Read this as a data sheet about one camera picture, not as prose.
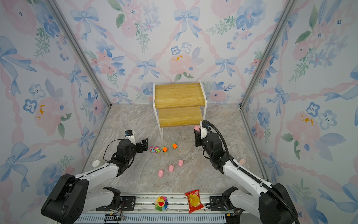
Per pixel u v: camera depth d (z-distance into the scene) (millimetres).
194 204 723
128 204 747
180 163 872
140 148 799
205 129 667
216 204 729
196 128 798
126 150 673
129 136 764
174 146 941
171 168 854
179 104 754
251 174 481
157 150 903
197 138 709
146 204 751
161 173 835
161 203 735
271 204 400
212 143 596
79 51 858
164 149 921
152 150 903
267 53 861
